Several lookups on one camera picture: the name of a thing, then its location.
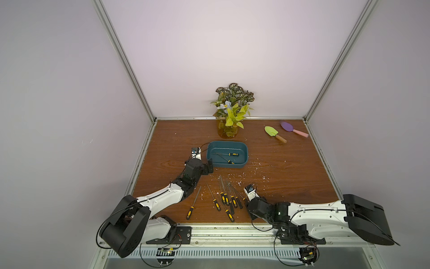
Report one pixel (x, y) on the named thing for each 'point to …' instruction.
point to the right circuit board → (308, 255)
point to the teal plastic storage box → (228, 154)
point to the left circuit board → (165, 256)
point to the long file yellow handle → (190, 212)
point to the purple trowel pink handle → (289, 128)
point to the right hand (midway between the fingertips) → (246, 202)
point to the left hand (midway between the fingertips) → (206, 158)
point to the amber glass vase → (225, 131)
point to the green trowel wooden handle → (273, 132)
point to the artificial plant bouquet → (232, 103)
